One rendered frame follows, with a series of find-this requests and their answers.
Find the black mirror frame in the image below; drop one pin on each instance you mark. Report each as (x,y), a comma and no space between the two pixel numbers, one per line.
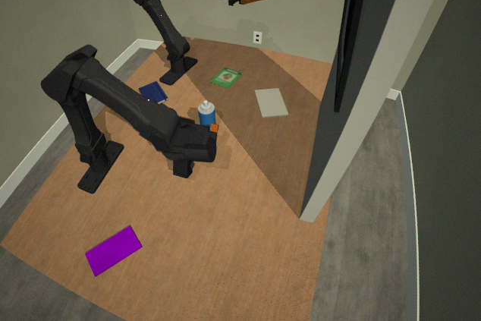
(342,74)

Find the blue cylinder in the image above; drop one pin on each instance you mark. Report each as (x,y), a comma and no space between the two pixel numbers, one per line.
(206,113)

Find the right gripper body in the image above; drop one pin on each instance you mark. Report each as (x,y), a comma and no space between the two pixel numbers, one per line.
(188,123)

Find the purple flat rectangular block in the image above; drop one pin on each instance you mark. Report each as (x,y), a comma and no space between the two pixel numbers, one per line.
(113,250)

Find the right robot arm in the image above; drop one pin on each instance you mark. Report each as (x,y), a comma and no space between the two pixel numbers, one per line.
(156,122)

